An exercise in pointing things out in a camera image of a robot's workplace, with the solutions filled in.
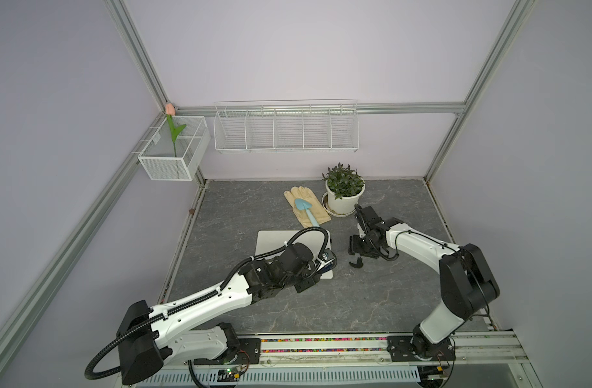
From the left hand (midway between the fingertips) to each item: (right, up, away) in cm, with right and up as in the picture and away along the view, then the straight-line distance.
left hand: (312, 266), depth 75 cm
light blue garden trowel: (-4, +19, +33) cm, 39 cm away
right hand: (+17, +2, +17) cm, 24 cm away
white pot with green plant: (+13, +26, +20) cm, 35 cm away
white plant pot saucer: (+7, +19, +35) cm, 40 cm away
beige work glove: (-2, +24, +41) cm, 47 cm away
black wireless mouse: (+4, +6, -12) cm, 14 cm away
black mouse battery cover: (+19, -4, +19) cm, 27 cm away
